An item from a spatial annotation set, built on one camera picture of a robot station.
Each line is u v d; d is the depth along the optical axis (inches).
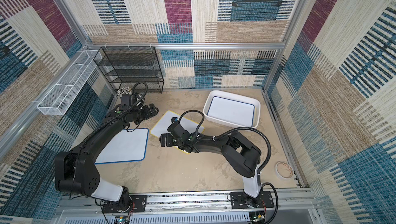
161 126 41.0
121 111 23.8
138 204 28.9
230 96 42.9
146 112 30.5
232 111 41.4
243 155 19.0
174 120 31.9
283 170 32.7
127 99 26.2
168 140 30.4
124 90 37.6
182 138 26.7
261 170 20.0
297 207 28.9
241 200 29.2
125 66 42.5
